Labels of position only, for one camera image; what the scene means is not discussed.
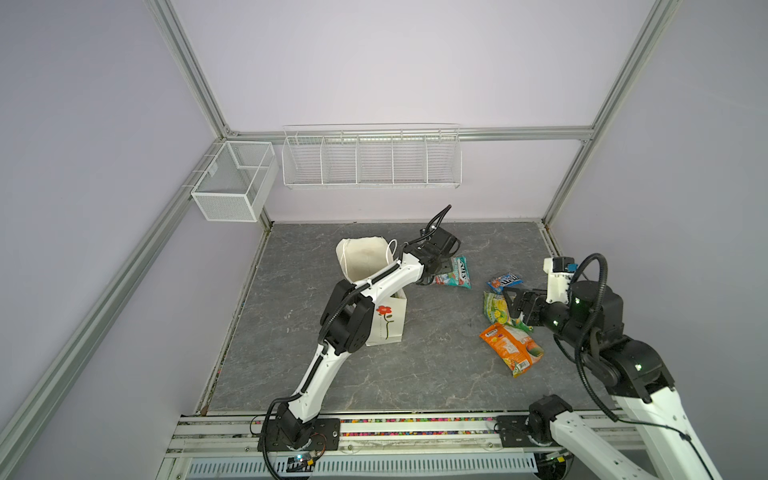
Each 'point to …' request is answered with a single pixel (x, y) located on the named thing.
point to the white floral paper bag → (360, 256)
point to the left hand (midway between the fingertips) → (444, 267)
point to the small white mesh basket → (236, 184)
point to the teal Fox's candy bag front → (458, 276)
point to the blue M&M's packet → (500, 282)
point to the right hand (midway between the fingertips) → (520, 292)
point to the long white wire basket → (373, 156)
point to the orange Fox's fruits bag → (518, 349)
